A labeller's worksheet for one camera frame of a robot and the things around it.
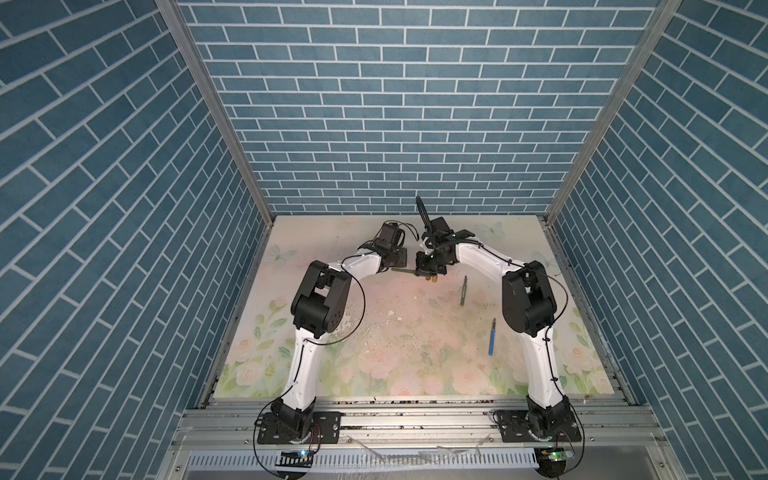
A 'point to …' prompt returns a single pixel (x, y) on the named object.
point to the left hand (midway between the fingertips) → (401, 255)
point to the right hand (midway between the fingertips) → (413, 269)
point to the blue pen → (492, 339)
